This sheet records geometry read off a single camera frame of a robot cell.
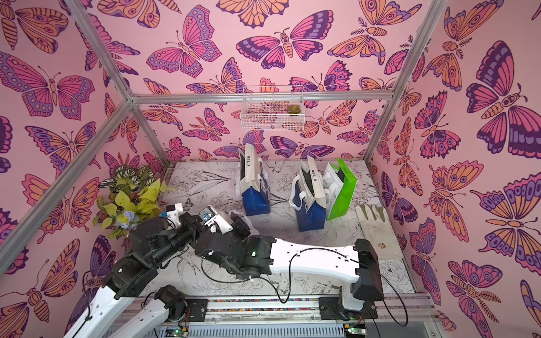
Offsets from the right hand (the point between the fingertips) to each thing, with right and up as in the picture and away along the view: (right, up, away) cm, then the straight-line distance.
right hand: (226, 218), depth 66 cm
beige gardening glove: (+61, -9, +26) cm, 66 cm away
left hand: (-2, +2, -2) cm, 3 cm away
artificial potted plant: (-37, +6, +12) cm, 39 cm away
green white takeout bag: (+39, +9, +12) cm, 42 cm away
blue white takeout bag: (+28, +5, +10) cm, 30 cm away
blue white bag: (+7, +11, +13) cm, 18 cm away
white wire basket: (+15, +45, +30) cm, 56 cm away
